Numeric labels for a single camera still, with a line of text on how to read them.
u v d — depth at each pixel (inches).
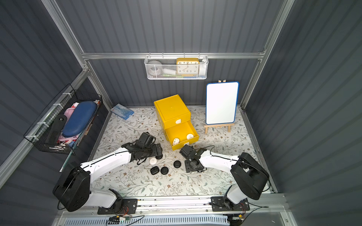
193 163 24.6
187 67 35.0
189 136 35.9
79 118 26.7
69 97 30.5
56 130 25.1
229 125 40.1
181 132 36.4
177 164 34.7
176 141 34.9
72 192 16.4
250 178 17.9
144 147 26.7
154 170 33.2
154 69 33.2
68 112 28.4
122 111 45.5
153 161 34.9
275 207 28.9
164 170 33.3
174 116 33.4
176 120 34.0
